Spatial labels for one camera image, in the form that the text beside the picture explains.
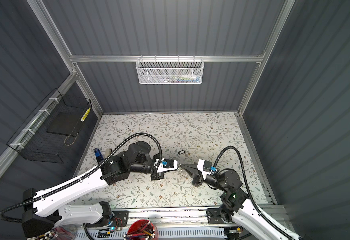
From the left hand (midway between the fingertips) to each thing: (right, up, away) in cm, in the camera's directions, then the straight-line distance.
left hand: (176, 166), depth 63 cm
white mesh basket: (-7, +64, +61) cm, 88 cm away
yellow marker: (-51, +23, +18) cm, 58 cm away
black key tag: (+3, 0, +35) cm, 35 cm away
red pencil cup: (-15, -28, 0) cm, 31 cm away
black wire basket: (-64, +13, +8) cm, 66 cm away
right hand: (+3, 0, -2) cm, 4 cm away
